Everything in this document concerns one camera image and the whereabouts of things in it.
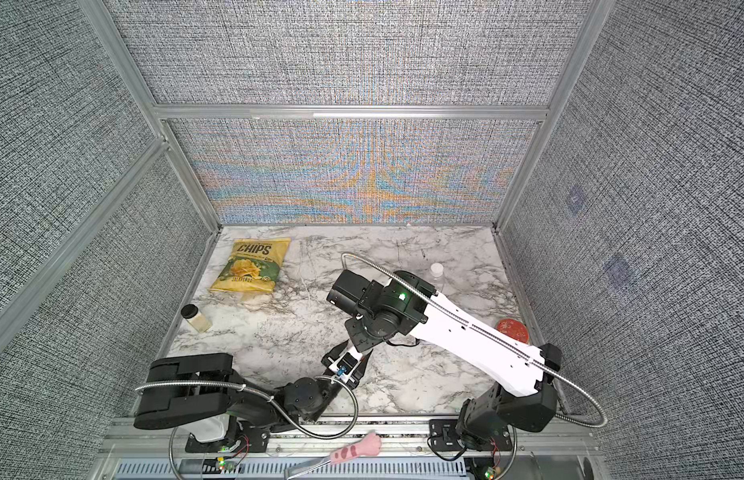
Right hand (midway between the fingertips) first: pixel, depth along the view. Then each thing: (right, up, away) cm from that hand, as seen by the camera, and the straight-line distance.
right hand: (363, 330), depth 65 cm
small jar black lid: (-49, 0, +20) cm, 53 cm away
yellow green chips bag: (-37, +13, +35) cm, 52 cm away
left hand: (0, -4, +9) cm, 10 cm away
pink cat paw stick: (+1, -28, +5) cm, 29 cm away
